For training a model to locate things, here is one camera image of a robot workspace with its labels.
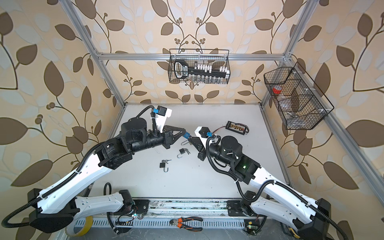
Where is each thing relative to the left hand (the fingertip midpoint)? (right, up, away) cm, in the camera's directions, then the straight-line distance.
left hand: (186, 131), depth 56 cm
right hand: (+2, -4, +7) cm, 8 cm away
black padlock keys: (-15, -21, +34) cm, 43 cm away
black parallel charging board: (+33, -1, +49) cm, 59 cm away
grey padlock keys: (-3, -15, +38) cm, 41 cm away
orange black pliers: (-5, -45, +14) cm, 47 cm away
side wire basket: (+56, +12, +17) cm, 60 cm away
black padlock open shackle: (-17, -23, +33) cm, 44 cm away
